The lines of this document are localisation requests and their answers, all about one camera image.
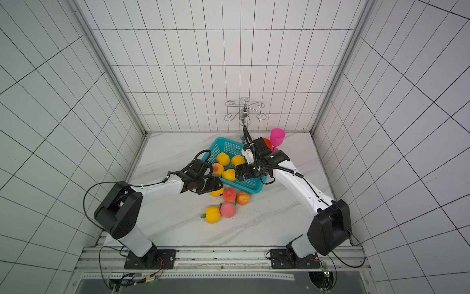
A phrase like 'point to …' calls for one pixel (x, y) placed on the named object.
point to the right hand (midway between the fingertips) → (245, 169)
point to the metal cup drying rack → (243, 111)
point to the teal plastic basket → (233, 149)
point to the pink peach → (228, 209)
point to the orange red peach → (243, 198)
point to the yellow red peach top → (216, 193)
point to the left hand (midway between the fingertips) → (215, 190)
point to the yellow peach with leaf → (223, 158)
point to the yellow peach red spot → (218, 169)
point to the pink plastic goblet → (276, 138)
